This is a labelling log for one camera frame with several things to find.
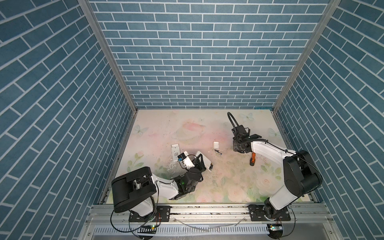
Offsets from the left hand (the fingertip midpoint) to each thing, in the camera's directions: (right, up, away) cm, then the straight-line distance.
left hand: (204, 156), depth 82 cm
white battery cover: (+8, +4, +17) cm, 20 cm away
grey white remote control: (+2, -5, 0) cm, 5 cm away
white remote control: (-18, 0, +13) cm, 22 cm away
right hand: (+22, +5, +12) cm, 25 cm away
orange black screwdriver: (+30, -4, +9) cm, 32 cm away
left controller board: (-28, -35, -10) cm, 46 cm away
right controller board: (+35, -35, -8) cm, 50 cm away
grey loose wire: (+3, -31, -11) cm, 33 cm away
